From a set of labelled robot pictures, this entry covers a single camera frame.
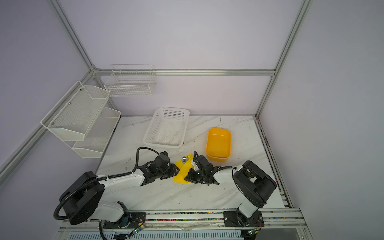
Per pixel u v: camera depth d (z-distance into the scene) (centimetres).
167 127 112
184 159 93
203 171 72
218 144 101
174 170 87
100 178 47
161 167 69
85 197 42
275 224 73
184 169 89
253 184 46
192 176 79
